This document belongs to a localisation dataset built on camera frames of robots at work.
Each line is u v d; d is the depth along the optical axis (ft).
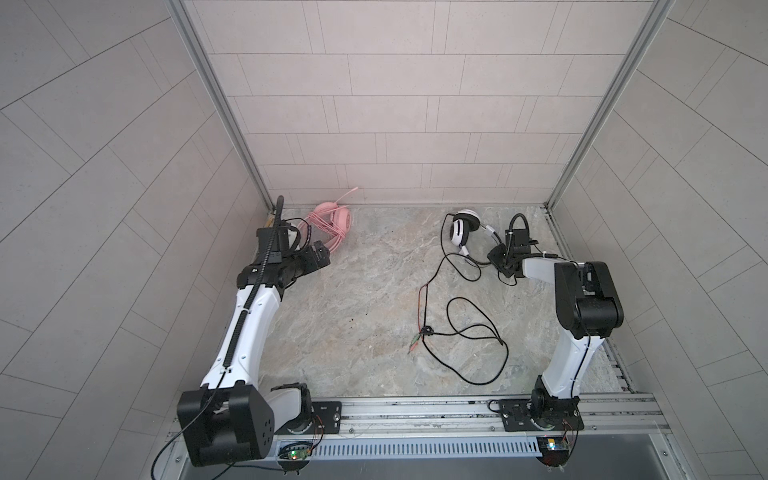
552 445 2.26
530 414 2.31
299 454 2.10
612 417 2.40
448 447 2.23
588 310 1.67
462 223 3.31
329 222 3.35
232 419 1.21
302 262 2.20
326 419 2.32
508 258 2.62
